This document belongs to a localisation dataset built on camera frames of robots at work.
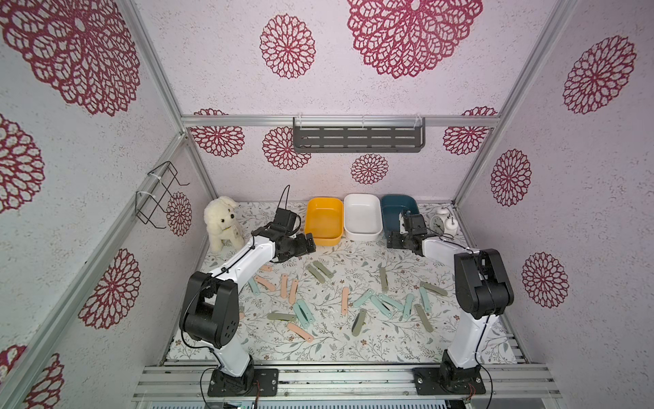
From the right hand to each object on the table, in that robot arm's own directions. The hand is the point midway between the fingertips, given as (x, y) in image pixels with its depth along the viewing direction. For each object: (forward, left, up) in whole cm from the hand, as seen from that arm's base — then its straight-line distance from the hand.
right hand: (397, 233), depth 102 cm
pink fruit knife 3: (-38, +36, -5) cm, 52 cm away
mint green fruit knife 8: (-22, +55, -5) cm, 59 cm away
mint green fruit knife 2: (-31, +34, -5) cm, 47 cm away
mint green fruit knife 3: (-25, +15, -5) cm, 30 cm away
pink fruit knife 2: (-26, +21, -5) cm, 34 cm away
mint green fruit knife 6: (-28, -1, -6) cm, 28 cm away
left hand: (-13, +35, +6) cm, 38 cm away
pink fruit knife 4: (-20, +51, -5) cm, 55 cm away
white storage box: (+11, +13, -3) cm, 17 cm away
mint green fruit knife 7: (-25, -8, -7) cm, 27 cm away
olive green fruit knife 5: (-31, -6, -7) cm, 33 cm away
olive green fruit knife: (-16, +32, -6) cm, 36 cm away
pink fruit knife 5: (-14, +51, -4) cm, 53 cm away
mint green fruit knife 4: (-28, +8, -6) cm, 30 cm away
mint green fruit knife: (-33, +36, -4) cm, 49 cm away
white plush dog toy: (-5, +66, +12) cm, 67 cm away
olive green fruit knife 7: (-18, +6, -6) cm, 20 cm away
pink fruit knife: (-24, +40, -5) cm, 47 cm away
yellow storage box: (+11, +30, -5) cm, 32 cm away
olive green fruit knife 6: (-22, -10, -4) cm, 24 cm away
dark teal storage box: (+20, -1, -4) cm, 20 cm away
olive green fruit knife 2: (-13, +30, -6) cm, 33 cm away
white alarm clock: (+3, -17, +3) cm, 17 cm away
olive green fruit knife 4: (-34, +16, -6) cm, 38 cm away
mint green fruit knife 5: (-26, +5, -6) cm, 27 cm away
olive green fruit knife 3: (-33, +43, -4) cm, 54 cm away
